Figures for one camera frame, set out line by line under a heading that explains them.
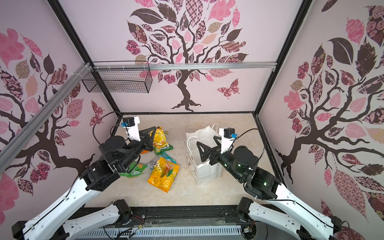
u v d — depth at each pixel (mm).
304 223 407
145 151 545
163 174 813
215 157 504
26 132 545
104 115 1047
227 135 482
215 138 611
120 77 948
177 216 744
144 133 543
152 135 599
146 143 531
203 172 707
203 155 517
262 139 1067
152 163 876
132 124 504
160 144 622
